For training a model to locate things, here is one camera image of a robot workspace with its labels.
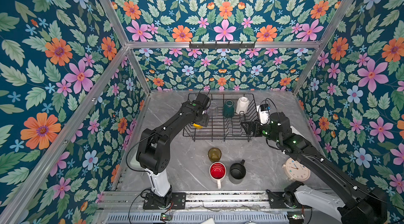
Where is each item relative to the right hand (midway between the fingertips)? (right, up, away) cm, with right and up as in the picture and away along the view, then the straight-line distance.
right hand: (247, 121), depth 76 cm
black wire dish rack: (-12, -7, +23) cm, 27 cm away
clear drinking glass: (-17, +4, +24) cm, 30 cm away
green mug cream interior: (-8, +5, +20) cm, 22 cm away
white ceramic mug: (+1, +8, +20) cm, 22 cm away
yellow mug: (-26, -4, +8) cm, 27 cm away
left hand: (-23, +1, +13) cm, 27 cm away
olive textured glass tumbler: (-16, -21, +12) cm, 29 cm away
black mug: (-4, -27, +6) cm, 28 cm away
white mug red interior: (-15, -28, +6) cm, 32 cm away
